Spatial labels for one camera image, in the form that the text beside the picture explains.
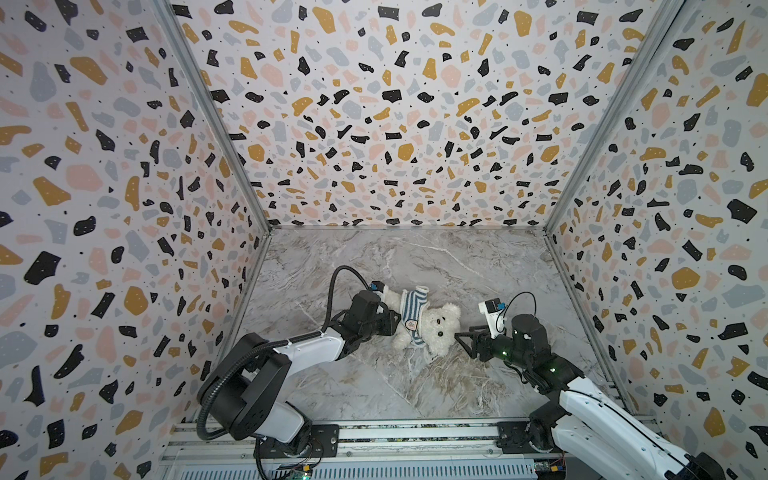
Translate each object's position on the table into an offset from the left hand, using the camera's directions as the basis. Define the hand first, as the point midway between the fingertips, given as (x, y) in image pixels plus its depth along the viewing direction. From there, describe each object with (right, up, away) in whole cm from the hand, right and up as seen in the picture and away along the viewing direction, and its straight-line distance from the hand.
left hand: (403, 312), depth 87 cm
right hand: (+16, -3, -9) cm, 19 cm away
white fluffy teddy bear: (+9, -3, -4) cm, 10 cm away
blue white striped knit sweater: (+3, +3, +1) cm, 4 cm away
